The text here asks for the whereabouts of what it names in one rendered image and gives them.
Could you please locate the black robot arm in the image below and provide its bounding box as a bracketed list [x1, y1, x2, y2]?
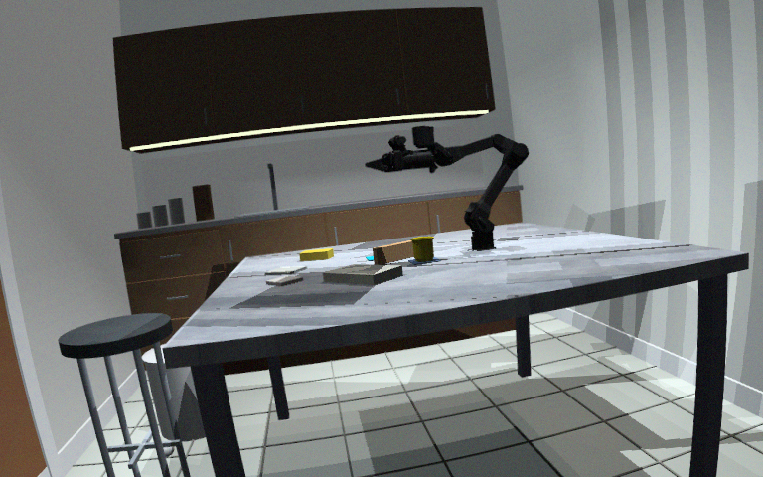
[388, 126, 529, 251]

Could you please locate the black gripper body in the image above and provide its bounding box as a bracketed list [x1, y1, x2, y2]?
[391, 150, 418, 171]

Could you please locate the yellow rectangular block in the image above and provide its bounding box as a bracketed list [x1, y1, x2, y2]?
[299, 248, 334, 261]

